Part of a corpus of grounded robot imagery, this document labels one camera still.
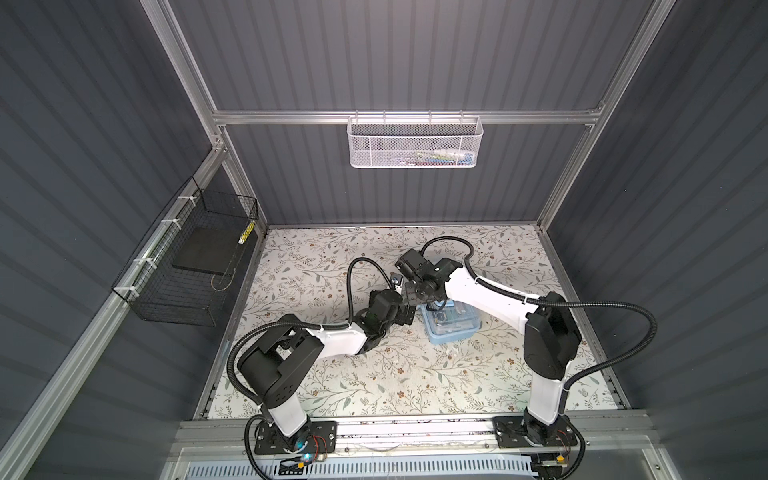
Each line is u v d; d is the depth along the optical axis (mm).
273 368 463
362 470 769
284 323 512
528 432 668
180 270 722
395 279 788
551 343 482
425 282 637
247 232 819
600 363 516
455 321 847
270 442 722
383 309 695
